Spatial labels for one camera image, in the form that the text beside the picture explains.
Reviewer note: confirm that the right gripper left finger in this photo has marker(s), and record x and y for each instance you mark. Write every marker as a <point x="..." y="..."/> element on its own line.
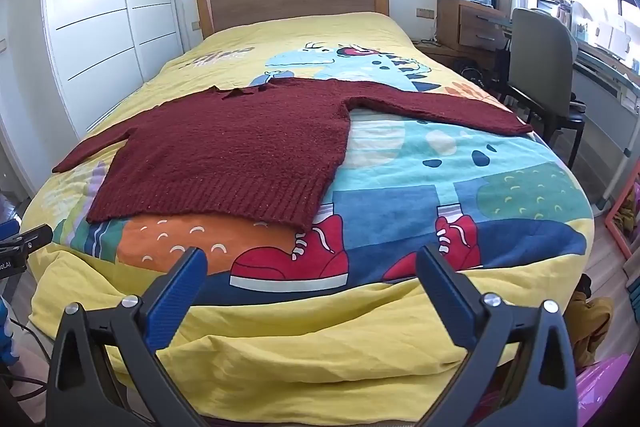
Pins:
<point x="82" y="387"/>

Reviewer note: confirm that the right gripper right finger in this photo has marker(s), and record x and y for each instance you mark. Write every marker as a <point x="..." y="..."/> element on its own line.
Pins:
<point x="518" y="369"/>

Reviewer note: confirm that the dark red knit sweater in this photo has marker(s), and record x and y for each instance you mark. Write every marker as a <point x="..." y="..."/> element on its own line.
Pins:
<point x="266" y="152"/>

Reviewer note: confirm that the pink plastic bag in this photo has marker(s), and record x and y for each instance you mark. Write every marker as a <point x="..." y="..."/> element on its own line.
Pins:
<point x="595" y="383"/>

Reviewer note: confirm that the yellow cloth on floor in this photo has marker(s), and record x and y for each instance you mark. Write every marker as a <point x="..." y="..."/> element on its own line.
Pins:
<point x="587" y="321"/>

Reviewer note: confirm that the yellow dinosaur print duvet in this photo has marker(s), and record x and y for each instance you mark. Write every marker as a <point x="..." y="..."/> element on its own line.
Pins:
<point x="327" y="326"/>

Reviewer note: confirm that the orange storage bin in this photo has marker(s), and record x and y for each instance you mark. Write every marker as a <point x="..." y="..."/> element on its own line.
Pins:
<point x="622" y="220"/>

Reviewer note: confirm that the white wardrobe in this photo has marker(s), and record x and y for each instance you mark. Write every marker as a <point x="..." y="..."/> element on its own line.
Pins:
<point x="104" y="50"/>

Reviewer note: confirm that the desk with clutter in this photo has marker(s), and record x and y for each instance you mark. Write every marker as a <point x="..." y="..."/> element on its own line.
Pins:
<point x="610" y="93"/>

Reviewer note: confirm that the grey desk chair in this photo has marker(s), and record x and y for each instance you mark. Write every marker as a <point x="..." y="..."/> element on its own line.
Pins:
<point x="540" y="74"/>

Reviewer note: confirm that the wooden drawer cabinet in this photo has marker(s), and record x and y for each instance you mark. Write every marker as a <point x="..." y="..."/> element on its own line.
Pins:
<point x="465" y="25"/>

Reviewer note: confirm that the wall socket plate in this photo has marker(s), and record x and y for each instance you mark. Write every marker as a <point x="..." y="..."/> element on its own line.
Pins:
<point x="428" y="14"/>

